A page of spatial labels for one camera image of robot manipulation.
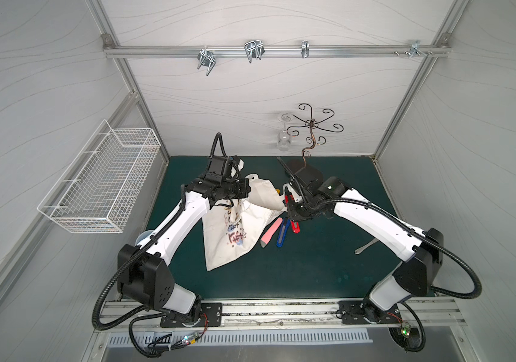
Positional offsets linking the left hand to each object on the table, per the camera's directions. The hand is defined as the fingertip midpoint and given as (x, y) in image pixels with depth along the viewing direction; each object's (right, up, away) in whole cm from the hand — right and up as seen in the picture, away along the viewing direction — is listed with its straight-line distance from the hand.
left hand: (252, 188), depth 80 cm
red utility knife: (+15, -13, -4) cm, 20 cm away
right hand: (+14, -9, -2) cm, 17 cm away
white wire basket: (-46, +1, -11) cm, 47 cm away
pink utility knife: (+6, -19, +11) cm, 23 cm away
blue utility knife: (+12, -20, +11) cm, 25 cm away
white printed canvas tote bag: (-9, -16, +8) cm, 20 cm away
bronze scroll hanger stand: (+16, +22, +6) cm, 28 cm away
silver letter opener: (+43, -25, +8) cm, 50 cm away
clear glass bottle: (+14, +21, +21) cm, 33 cm away
